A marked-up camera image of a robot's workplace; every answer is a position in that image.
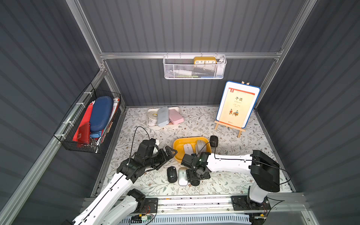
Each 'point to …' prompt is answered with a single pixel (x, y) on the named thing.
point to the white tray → (150, 109)
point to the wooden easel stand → (218, 123)
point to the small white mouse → (188, 149)
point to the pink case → (175, 116)
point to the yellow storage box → (178, 144)
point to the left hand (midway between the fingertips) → (172, 156)
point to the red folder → (82, 134)
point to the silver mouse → (183, 181)
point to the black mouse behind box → (213, 141)
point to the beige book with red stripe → (236, 107)
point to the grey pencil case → (162, 116)
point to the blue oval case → (101, 113)
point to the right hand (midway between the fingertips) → (195, 177)
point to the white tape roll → (152, 114)
